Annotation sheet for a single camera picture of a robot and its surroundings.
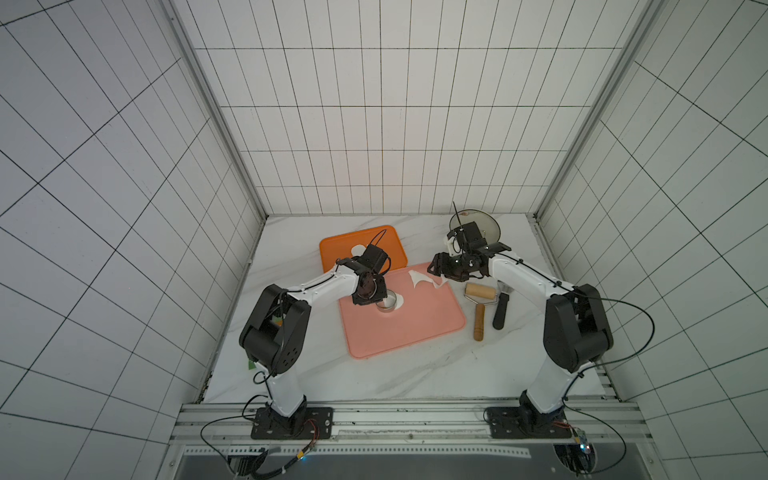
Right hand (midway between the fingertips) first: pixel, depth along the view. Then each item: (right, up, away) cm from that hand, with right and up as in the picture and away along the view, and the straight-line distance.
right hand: (425, 270), depth 91 cm
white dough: (-8, -10, +3) cm, 13 cm away
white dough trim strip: (-1, -3, +10) cm, 10 cm away
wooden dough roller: (+19, -8, +4) cm, 21 cm away
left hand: (-16, -10, 0) cm, 19 cm away
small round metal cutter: (-12, -11, +2) cm, 16 cm away
